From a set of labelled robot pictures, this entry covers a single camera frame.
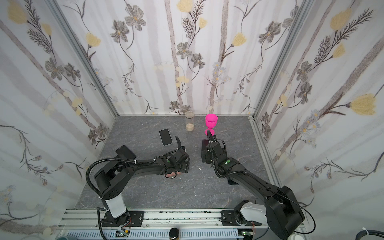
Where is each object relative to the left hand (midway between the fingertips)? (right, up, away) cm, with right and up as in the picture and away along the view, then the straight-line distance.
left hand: (183, 162), depth 93 cm
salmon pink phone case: (-5, -4, -13) cm, 14 cm away
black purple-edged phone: (-14, +16, +15) cm, 26 cm away
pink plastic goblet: (+18, +27, +7) cm, 33 cm away
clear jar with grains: (+4, +29, +8) cm, 30 cm away
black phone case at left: (-41, +6, +6) cm, 42 cm away
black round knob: (-2, -23, -30) cm, 38 cm away
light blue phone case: (-12, +10, +9) cm, 18 cm away
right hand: (+15, +10, -8) cm, 20 cm away
